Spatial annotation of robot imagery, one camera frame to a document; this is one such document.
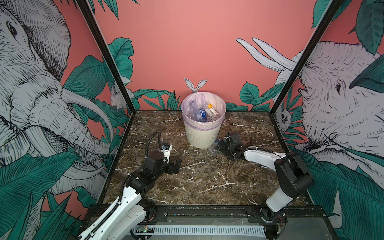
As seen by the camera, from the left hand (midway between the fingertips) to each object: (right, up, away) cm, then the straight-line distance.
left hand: (174, 156), depth 78 cm
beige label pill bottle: (+21, +28, +15) cm, 38 cm away
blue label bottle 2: (+17, +23, +18) cm, 34 cm away
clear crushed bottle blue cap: (+10, +25, +17) cm, 32 cm away
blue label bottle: (+24, 0, +15) cm, 28 cm away
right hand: (+25, +2, +15) cm, 29 cm away
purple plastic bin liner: (+23, +32, +13) cm, 42 cm away
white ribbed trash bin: (+17, +8, +12) cm, 23 cm away
